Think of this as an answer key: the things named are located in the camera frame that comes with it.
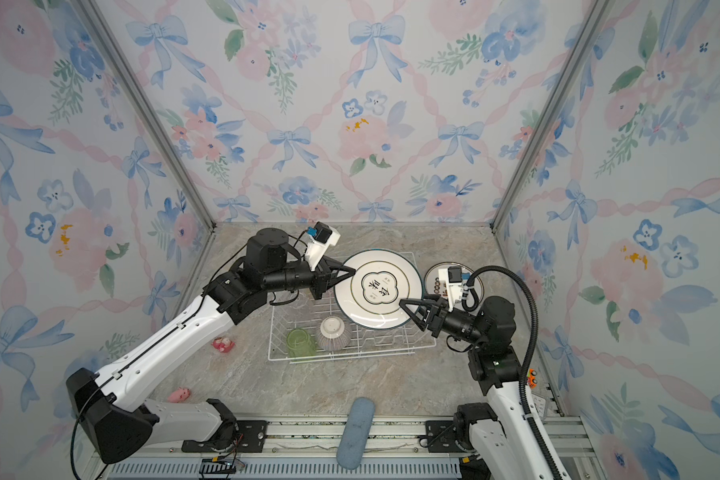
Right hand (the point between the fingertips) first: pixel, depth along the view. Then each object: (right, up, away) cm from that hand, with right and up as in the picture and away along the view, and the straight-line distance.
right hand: (403, 302), depth 67 cm
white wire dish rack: (-29, -6, +19) cm, 35 cm away
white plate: (-7, +1, +1) cm, 7 cm away
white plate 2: (+6, +4, -2) cm, 8 cm away
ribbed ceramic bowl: (-18, -12, +18) cm, 28 cm away
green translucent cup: (-27, -14, +17) cm, 34 cm away
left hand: (-11, +8, -1) cm, 14 cm away
